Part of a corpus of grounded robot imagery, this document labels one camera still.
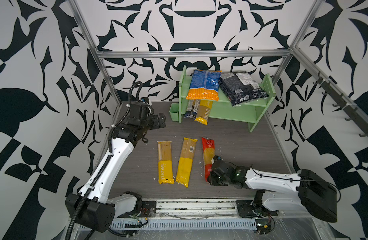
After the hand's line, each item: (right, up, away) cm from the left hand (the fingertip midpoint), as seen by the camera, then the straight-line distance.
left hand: (156, 114), depth 75 cm
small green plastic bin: (+6, +3, +33) cm, 33 cm away
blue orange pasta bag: (+25, +16, +8) cm, 31 cm away
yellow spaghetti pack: (+26, +3, +20) cm, 33 cm away
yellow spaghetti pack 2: (+3, -27, +13) cm, 30 cm away
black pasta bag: (+44, +15, +8) cm, 47 cm away
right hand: (+26, -35, +8) cm, 45 cm away
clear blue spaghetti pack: (+19, +4, +22) cm, 29 cm away
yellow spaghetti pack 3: (+15, -24, +17) cm, 33 cm away
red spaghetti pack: (+28, -19, +18) cm, 39 cm away
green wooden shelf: (+55, +2, +22) cm, 59 cm away
